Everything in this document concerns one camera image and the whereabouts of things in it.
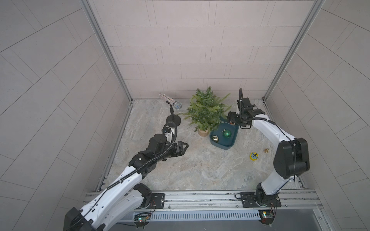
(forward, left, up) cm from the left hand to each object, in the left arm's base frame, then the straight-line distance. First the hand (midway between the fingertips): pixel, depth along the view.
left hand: (186, 146), depth 74 cm
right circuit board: (-28, -39, -16) cm, 50 cm away
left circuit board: (-30, +20, -13) cm, 38 cm away
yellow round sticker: (+1, -40, -14) cm, 43 cm away
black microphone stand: (+27, +11, -14) cm, 32 cm away
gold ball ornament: (+11, -18, -11) cm, 24 cm away
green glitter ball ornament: (+14, -26, -11) cm, 31 cm away
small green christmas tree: (+12, -10, +15) cm, 21 cm away
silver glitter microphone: (+21, +6, +8) cm, 24 cm away
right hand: (+22, -28, -4) cm, 35 cm away
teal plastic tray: (+10, -23, -15) cm, 29 cm away
